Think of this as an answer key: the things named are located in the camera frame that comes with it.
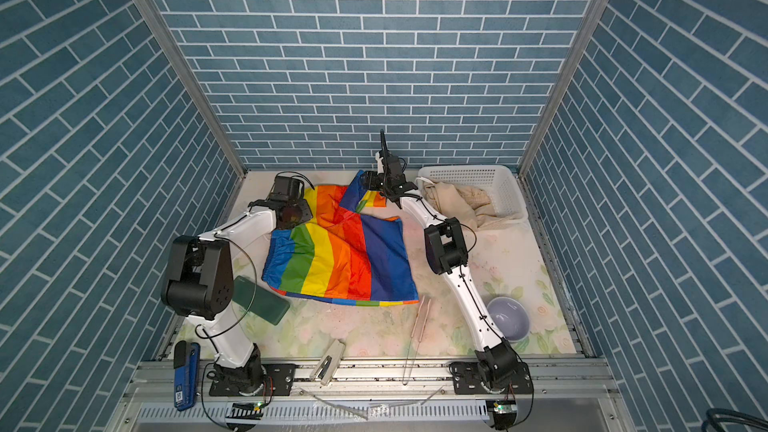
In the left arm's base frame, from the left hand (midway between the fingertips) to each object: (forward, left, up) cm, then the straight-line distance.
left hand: (306, 211), depth 98 cm
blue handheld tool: (-44, +22, -5) cm, 50 cm away
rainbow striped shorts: (-15, -13, -4) cm, 21 cm away
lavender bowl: (-34, -61, -5) cm, 70 cm away
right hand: (+18, -19, 0) cm, 26 cm away
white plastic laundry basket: (+16, -69, -2) cm, 71 cm away
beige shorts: (-1, -53, +4) cm, 54 cm away
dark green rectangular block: (-28, +10, -6) cm, 30 cm away
